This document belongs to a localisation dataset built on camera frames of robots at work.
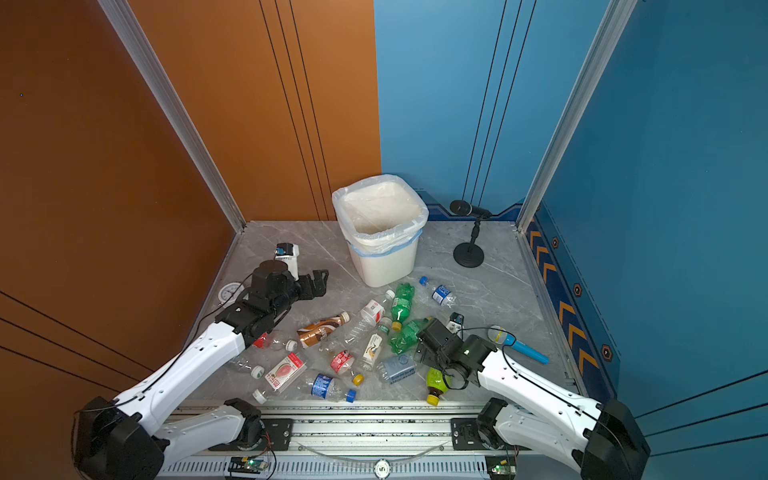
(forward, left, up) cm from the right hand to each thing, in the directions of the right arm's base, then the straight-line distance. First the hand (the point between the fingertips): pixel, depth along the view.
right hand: (428, 358), depth 80 cm
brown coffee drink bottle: (+8, +32, -1) cm, 33 cm away
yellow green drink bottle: (-6, -2, 0) cm, 7 cm away
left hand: (+18, +31, +16) cm, 39 cm away
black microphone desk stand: (+40, -18, -4) cm, 44 cm away
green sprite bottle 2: (+8, +5, -5) cm, 10 cm away
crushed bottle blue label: (-7, +26, -1) cm, 27 cm away
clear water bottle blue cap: (-2, +9, -1) cm, 9 cm away
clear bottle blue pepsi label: (+21, -5, 0) cm, 22 cm away
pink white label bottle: (-3, +38, -1) cm, 38 cm away
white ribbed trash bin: (+31, +12, 0) cm, 33 cm away
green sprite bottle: (+16, +7, 0) cm, 18 cm away
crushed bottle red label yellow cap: (-1, +23, +1) cm, 23 cm away
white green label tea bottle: (+4, +14, +1) cm, 15 cm away
